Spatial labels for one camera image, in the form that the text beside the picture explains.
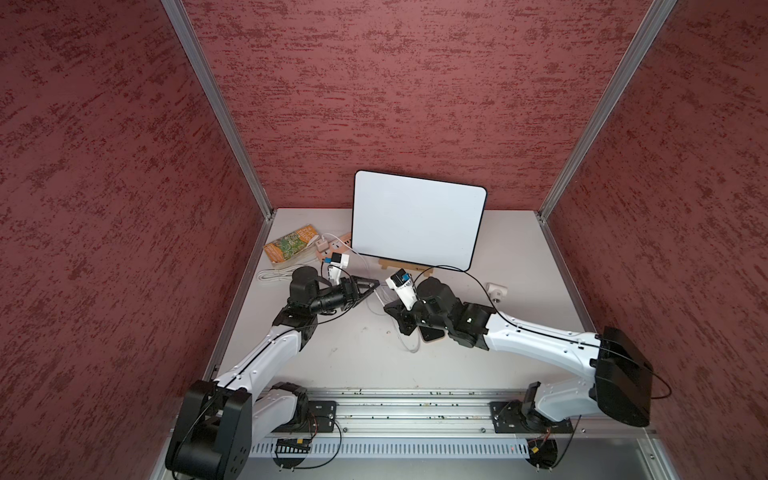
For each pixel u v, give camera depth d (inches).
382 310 29.6
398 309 26.9
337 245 41.9
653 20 28.1
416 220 35.7
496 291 37.3
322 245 39.9
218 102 34.4
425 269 39.3
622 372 16.3
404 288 26.1
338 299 27.5
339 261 29.6
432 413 29.9
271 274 39.1
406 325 26.2
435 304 22.8
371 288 29.0
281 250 41.4
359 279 28.1
